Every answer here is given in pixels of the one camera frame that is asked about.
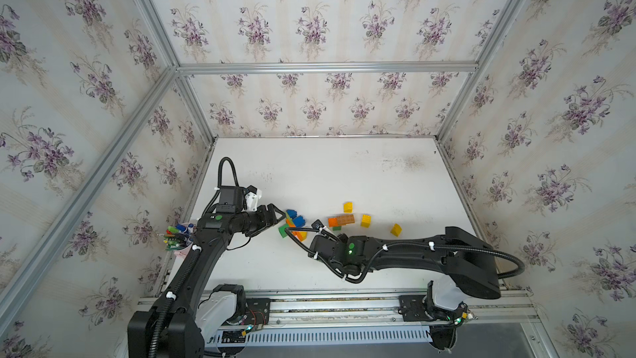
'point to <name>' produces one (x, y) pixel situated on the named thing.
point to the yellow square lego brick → (348, 207)
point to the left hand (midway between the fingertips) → (279, 220)
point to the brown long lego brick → (345, 220)
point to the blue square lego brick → (299, 221)
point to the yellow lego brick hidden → (396, 229)
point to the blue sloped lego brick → (293, 214)
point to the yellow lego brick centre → (366, 220)
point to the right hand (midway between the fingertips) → (334, 247)
